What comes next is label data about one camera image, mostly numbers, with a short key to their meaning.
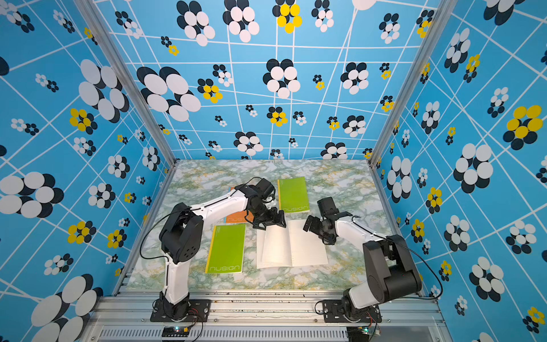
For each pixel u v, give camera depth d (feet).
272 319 2.37
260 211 2.55
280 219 2.70
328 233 2.50
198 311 2.38
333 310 2.41
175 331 2.37
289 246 2.90
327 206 2.42
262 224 2.87
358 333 2.29
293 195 3.51
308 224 2.77
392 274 1.42
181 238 1.67
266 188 2.51
